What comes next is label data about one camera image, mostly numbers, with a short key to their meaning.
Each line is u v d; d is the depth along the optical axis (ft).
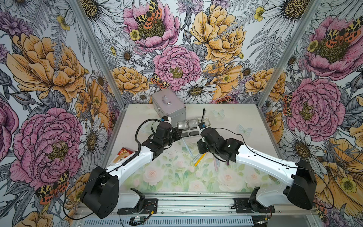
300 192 1.29
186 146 3.12
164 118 2.49
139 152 1.79
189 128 3.15
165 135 2.11
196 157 3.00
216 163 2.92
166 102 3.36
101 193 1.35
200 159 3.00
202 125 2.28
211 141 1.92
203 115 3.18
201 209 2.43
